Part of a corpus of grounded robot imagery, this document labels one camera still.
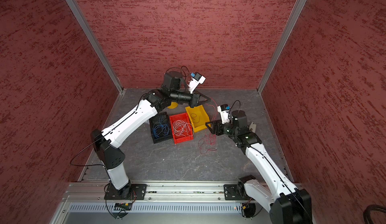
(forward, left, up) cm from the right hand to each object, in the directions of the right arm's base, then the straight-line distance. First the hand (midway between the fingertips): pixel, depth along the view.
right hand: (209, 125), depth 78 cm
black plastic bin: (+1, +29, -15) cm, 33 cm away
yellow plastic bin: (+18, +6, -18) cm, 26 cm away
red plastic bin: (+15, +15, -14) cm, 26 cm away
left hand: (+3, +1, +16) cm, 16 cm away
